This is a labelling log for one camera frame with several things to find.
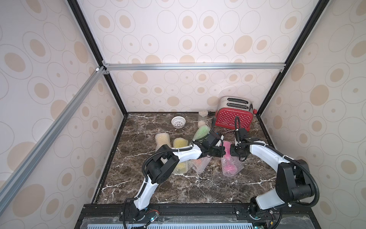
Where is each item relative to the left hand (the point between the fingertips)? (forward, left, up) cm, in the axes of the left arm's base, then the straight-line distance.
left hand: (231, 154), depth 85 cm
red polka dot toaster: (+32, -3, +9) cm, 33 cm away
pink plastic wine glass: (-7, +2, -2) cm, 8 cm away
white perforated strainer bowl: (+33, +34, -9) cm, 48 cm away
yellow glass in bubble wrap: (-8, +29, -2) cm, 30 cm away
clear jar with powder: (+28, +16, +4) cm, 33 cm away
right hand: (+4, -7, -5) cm, 10 cm away
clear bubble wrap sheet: (-6, -4, -2) cm, 8 cm away
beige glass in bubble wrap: (+12, +43, -2) cm, 45 cm away
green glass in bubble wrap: (+18, +17, -2) cm, 25 cm away
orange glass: (-6, +20, -3) cm, 21 cm away
